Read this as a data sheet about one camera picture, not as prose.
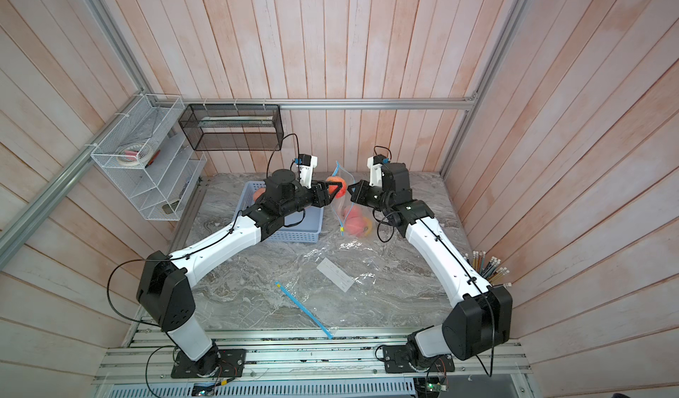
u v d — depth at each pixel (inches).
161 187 30.8
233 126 41.0
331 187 28.8
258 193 42.1
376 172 27.6
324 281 35.5
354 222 34.5
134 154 29.2
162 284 19.2
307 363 29.5
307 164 27.4
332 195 28.6
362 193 26.5
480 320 15.9
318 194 26.9
